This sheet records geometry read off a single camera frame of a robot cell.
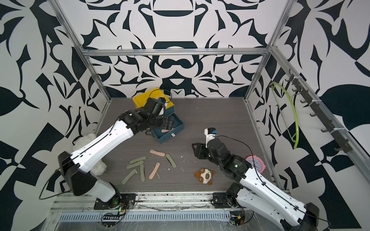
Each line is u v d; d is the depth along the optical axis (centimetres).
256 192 48
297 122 66
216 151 53
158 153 90
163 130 91
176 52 94
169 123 67
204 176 79
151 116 57
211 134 65
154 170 84
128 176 82
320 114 55
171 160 87
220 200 74
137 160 87
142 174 83
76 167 41
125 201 73
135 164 86
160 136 83
